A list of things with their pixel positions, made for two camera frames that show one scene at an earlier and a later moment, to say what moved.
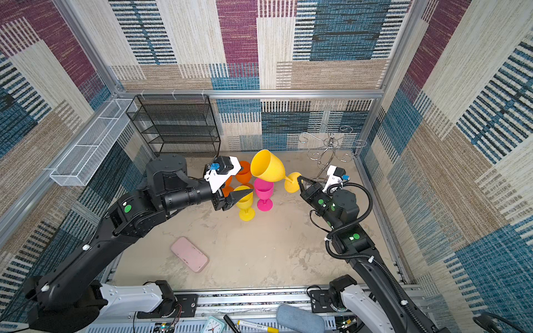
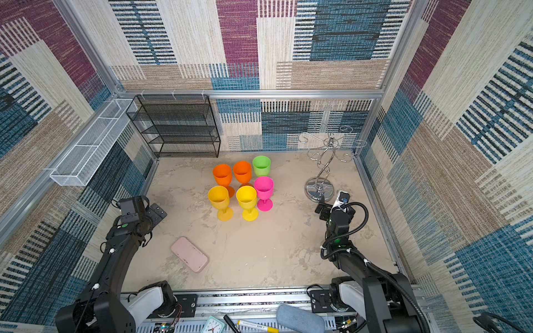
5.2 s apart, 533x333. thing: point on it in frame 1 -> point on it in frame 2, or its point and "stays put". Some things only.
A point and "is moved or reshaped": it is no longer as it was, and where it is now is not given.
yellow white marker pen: x=257 y=326 stays put
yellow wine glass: x=265 y=165 is moved or reshaped
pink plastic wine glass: x=264 y=190 stays put
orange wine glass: x=245 y=172 stays put
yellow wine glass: x=246 y=214 stays put
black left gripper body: x=218 y=200 -> x=155 y=217
